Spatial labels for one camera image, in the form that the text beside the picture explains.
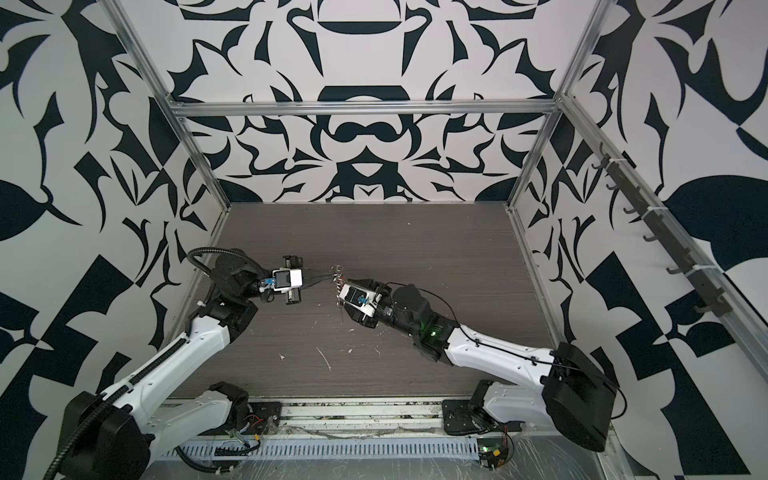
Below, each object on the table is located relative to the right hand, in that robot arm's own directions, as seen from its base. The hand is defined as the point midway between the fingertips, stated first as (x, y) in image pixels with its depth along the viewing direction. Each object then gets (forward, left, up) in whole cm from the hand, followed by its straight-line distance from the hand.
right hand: (349, 286), depth 71 cm
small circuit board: (-31, -33, -25) cm, 51 cm away
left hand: (+1, +2, +8) cm, 9 cm away
